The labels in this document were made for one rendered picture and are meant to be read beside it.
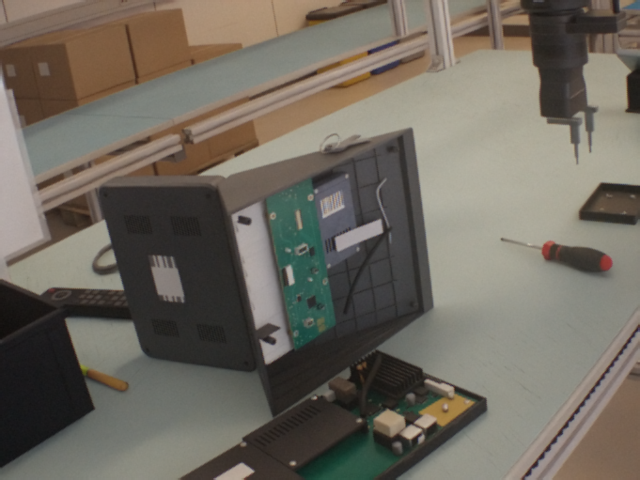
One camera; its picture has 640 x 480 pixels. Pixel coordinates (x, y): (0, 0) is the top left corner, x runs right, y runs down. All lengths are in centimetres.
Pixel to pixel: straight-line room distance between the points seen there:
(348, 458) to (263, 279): 18
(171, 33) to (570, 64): 364
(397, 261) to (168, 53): 373
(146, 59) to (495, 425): 387
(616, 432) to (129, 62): 309
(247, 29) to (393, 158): 553
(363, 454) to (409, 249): 27
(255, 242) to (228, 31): 550
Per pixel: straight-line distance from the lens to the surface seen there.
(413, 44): 316
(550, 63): 106
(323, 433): 70
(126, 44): 436
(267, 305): 76
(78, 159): 218
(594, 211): 110
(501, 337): 85
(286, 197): 73
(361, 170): 82
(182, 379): 87
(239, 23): 628
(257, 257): 73
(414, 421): 71
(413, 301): 90
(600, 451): 227
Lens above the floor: 144
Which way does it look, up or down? 22 degrees down
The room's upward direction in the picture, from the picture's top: 9 degrees counter-clockwise
